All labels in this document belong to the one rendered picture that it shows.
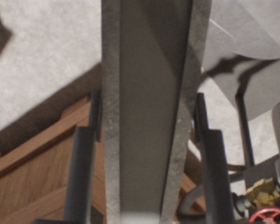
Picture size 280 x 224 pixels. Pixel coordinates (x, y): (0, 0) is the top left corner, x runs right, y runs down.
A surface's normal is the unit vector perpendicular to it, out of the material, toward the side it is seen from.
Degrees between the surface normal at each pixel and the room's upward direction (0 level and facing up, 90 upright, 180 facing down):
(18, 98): 0
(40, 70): 0
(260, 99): 0
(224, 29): 42
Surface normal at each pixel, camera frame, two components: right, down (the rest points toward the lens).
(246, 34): 0.15, 0.96
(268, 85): -0.05, 0.61
